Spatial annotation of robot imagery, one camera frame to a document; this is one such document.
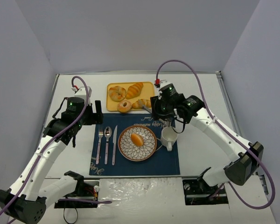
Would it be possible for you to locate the yellow plastic tray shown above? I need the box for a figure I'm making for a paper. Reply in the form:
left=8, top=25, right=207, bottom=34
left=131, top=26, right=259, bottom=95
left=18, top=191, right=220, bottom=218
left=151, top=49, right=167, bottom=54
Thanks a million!
left=106, top=81, right=157, bottom=112

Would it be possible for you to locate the fork with pink handle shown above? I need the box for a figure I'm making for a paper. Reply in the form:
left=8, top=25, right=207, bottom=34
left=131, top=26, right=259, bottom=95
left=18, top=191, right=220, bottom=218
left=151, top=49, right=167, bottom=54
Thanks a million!
left=96, top=126, right=104, bottom=165

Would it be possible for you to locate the spoon with pink handle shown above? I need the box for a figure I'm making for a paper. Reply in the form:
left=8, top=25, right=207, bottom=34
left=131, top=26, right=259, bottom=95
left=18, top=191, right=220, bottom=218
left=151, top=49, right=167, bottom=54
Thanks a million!
left=104, top=126, right=112, bottom=165

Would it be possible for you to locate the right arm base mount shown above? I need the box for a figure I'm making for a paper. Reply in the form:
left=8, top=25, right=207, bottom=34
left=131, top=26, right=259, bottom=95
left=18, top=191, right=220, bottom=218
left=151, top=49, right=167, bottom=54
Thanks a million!
left=182, top=178, right=229, bottom=206

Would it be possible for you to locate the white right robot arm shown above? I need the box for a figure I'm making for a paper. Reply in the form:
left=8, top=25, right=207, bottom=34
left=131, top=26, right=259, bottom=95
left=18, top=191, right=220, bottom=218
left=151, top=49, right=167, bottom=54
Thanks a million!
left=151, top=80, right=264, bottom=188

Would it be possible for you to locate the dark blue cloth placemat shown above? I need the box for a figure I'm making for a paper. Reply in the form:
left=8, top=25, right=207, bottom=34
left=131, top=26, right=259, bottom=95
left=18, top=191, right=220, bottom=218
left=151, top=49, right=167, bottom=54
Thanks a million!
left=89, top=113, right=180, bottom=176

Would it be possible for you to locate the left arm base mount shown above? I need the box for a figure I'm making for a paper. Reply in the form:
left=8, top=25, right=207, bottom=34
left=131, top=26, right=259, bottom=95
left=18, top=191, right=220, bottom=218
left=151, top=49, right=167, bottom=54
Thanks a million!
left=54, top=181, right=99, bottom=209

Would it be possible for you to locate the floral patterned ceramic plate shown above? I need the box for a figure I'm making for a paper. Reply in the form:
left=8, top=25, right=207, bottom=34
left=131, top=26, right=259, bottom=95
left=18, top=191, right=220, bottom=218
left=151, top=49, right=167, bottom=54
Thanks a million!
left=118, top=125, right=157, bottom=161

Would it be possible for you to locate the round twisted bread roll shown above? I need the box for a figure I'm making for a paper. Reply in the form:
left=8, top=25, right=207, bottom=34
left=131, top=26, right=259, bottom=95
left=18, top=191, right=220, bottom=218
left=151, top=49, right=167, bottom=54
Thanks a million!
left=108, top=85, right=126, bottom=102

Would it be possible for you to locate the small orange bread bun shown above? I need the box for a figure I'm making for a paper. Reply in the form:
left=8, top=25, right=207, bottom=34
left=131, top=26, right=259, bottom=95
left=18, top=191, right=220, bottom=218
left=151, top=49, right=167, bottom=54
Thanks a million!
left=130, top=133, right=144, bottom=147

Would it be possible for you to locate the white ceramic mug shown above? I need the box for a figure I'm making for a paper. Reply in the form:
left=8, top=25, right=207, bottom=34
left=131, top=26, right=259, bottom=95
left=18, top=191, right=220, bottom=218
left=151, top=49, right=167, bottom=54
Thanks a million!
left=161, top=126, right=178, bottom=152

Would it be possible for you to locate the small striped croissant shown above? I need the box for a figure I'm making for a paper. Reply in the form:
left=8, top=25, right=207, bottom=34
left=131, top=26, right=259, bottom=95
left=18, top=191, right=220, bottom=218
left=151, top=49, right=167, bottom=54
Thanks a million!
left=132, top=99, right=151, bottom=109

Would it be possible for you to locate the knife with pink handle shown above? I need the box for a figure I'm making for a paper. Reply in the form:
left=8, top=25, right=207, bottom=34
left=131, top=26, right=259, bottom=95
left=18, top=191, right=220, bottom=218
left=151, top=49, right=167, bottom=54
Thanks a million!
left=112, top=126, right=118, bottom=166

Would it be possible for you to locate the large striped croissant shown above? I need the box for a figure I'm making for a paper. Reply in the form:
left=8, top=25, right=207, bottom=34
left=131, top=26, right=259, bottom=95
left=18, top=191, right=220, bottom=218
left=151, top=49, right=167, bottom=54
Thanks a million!
left=126, top=82, right=143, bottom=99

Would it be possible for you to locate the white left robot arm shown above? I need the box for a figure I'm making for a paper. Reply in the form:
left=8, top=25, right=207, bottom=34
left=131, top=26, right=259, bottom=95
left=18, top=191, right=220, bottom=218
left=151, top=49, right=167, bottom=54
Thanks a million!
left=0, top=86, right=103, bottom=224

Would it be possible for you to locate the metal table edge rail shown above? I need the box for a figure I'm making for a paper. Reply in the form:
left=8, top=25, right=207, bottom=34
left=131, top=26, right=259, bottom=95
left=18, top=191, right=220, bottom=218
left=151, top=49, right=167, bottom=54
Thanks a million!
left=215, top=71, right=243, bottom=136

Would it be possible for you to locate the sugared orange donut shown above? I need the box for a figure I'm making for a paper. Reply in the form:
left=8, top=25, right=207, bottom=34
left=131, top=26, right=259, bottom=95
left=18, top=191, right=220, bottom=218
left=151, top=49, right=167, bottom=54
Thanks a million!
left=117, top=100, right=132, bottom=113

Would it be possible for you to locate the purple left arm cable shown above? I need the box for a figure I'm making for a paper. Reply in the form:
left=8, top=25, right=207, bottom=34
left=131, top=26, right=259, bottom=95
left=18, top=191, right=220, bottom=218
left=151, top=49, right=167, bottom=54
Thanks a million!
left=0, top=76, right=112, bottom=224

